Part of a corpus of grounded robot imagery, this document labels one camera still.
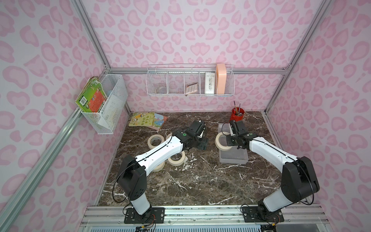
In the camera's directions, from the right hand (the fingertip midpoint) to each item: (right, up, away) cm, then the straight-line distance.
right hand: (230, 137), depth 91 cm
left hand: (-18, 0, -8) cm, 20 cm away
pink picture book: (-49, +11, +23) cm, 55 cm away
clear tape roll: (-45, +31, +5) cm, 55 cm away
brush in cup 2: (+11, +21, +16) cm, 28 cm away
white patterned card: (-13, +34, +2) cm, 37 cm away
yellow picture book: (-63, +12, +23) cm, 68 cm away
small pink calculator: (-24, +32, +4) cm, 40 cm away
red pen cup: (+8, +15, +13) cm, 21 cm away
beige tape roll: (-44, -18, -3) cm, 47 cm away
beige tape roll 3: (-7, -5, -5) cm, 10 cm away
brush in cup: (+8, +21, +15) cm, 27 cm away
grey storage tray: (+4, -12, +3) cm, 13 cm away
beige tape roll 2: (-32, -15, -2) cm, 36 cm away
